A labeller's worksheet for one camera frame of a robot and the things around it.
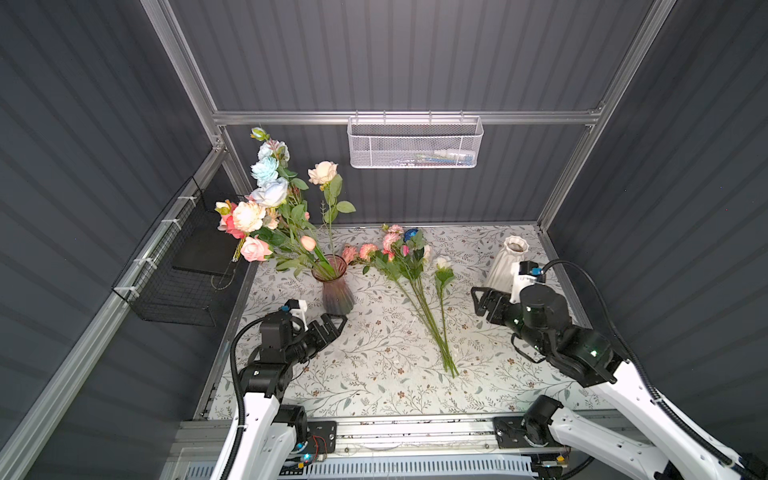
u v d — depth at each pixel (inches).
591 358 17.9
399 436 29.7
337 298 34.2
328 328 26.9
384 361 34.1
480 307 24.3
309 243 30.3
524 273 23.1
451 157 35.9
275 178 26.7
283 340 24.1
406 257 41.8
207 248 29.7
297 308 28.4
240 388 20.5
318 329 26.8
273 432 24.0
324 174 29.7
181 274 28.3
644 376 17.2
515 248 34.2
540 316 19.0
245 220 24.8
